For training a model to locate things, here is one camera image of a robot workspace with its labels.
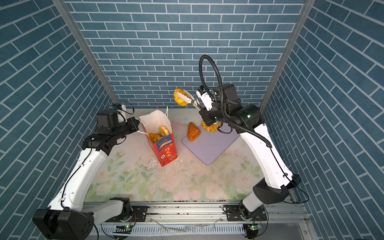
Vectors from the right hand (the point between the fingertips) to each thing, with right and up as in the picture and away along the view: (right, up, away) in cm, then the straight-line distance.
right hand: (200, 108), depth 64 cm
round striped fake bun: (-25, -15, +23) cm, 37 cm away
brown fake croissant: (-4, -13, +38) cm, 40 cm away
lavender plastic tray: (+7, -22, +38) cm, 45 cm away
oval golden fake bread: (-30, -15, +28) cm, 44 cm away
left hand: (-30, -5, +11) cm, 33 cm away
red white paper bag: (-19, -20, +15) cm, 31 cm away
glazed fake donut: (-22, -11, +26) cm, 36 cm away
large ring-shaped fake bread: (+9, -10, +41) cm, 43 cm away
